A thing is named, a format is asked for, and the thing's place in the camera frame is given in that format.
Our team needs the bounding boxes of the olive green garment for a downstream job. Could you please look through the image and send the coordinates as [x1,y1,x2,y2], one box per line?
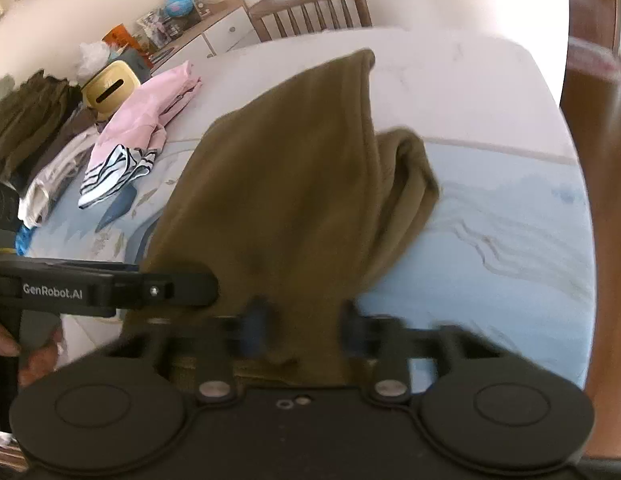
[142,49,439,386]

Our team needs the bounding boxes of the stack of folded clothes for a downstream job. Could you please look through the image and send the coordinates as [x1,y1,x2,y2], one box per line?
[0,70,99,231]

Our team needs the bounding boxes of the person left hand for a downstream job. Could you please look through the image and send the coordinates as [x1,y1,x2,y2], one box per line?
[0,316,66,389]

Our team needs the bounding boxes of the blue gloves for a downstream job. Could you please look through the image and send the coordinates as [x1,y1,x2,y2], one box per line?
[14,226,34,256]

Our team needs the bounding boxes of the light blue patterned mat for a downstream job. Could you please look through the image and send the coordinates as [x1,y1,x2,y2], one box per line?
[26,138,596,387]

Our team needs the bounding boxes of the black white striped garment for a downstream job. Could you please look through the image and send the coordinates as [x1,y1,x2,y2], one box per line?
[78,144,160,209]

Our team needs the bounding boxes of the pink folded garment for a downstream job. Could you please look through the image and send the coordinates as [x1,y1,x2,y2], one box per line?
[87,61,202,174]

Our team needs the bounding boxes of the yellow tissue box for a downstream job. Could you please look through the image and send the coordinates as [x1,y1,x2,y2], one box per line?
[82,60,140,119]

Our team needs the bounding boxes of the white sideboard with clutter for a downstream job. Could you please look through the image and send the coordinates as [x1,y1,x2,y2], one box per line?
[76,0,260,84]

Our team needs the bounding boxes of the brown wooden chair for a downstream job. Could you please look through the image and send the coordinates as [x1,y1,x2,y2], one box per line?
[248,0,373,42]

